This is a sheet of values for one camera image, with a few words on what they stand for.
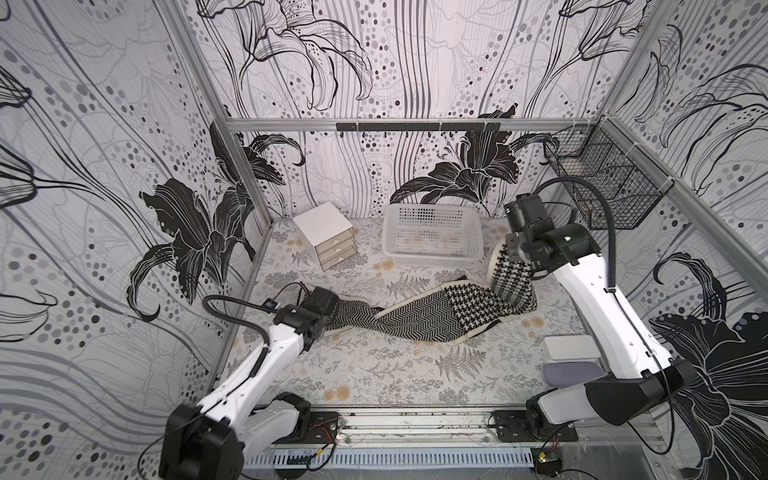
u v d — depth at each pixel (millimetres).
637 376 387
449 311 930
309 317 581
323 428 725
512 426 726
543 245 469
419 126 897
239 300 645
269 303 677
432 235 1142
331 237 971
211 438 382
